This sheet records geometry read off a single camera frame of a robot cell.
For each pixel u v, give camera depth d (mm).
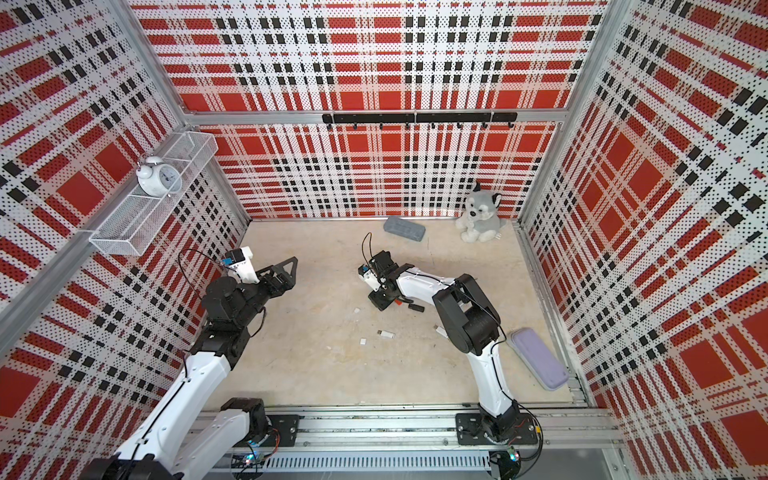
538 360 821
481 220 1051
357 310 956
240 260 658
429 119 899
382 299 881
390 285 734
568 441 749
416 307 958
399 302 955
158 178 696
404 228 1150
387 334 909
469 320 539
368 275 900
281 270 685
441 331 908
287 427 736
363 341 884
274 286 680
